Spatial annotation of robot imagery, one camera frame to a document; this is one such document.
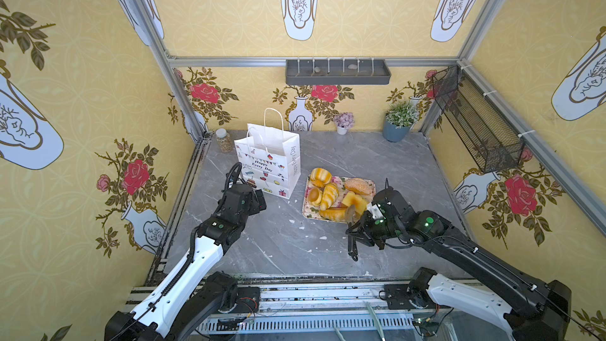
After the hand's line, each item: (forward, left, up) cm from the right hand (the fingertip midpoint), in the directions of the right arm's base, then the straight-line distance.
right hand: (350, 229), depth 73 cm
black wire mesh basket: (+35, -50, +9) cm, 62 cm away
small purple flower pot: (+57, -1, -7) cm, 57 cm away
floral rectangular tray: (+13, +13, -15) cm, 24 cm away
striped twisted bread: (+16, +6, -9) cm, 19 cm away
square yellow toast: (+17, -3, -11) cm, 21 cm away
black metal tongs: (0, 0, 0) cm, 0 cm away
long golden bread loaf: (+9, +4, -10) cm, 14 cm away
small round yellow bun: (+17, +11, -10) cm, 22 cm away
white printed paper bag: (+21, +27, +10) cm, 35 cm away
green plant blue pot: (+54, -26, -4) cm, 60 cm away
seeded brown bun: (+23, -6, -10) cm, 26 cm away
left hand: (+11, +36, 0) cm, 38 cm away
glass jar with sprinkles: (+42, +53, -6) cm, 68 cm away
